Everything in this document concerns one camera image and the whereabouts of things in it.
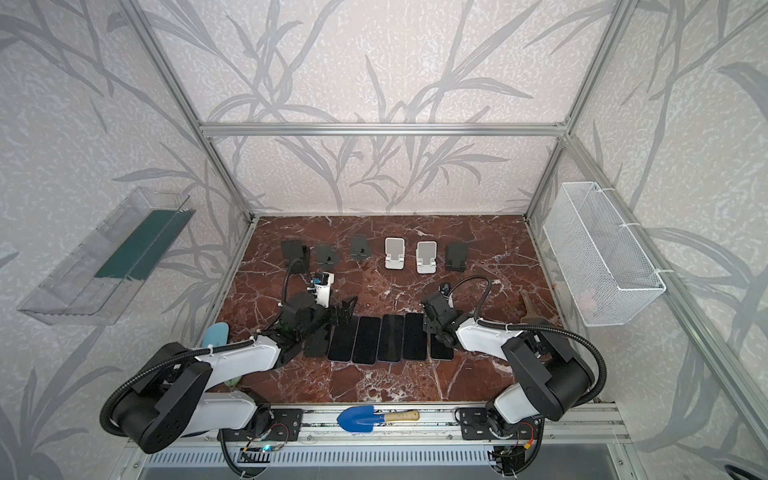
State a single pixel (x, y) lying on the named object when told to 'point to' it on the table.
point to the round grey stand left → (328, 257)
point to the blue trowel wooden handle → (361, 419)
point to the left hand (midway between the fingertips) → (346, 295)
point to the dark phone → (414, 337)
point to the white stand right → (426, 257)
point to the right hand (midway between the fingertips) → (437, 314)
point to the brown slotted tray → (531, 317)
